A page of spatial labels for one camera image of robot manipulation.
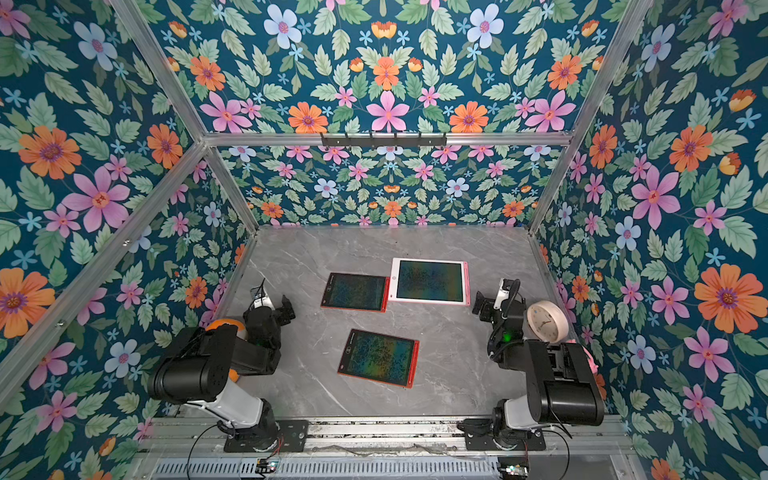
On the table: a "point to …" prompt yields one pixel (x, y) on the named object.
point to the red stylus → (386, 294)
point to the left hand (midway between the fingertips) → (272, 298)
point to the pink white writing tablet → (430, 281)
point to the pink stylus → (467, 283)
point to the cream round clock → (548, 320)
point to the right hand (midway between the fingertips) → (502, 292)
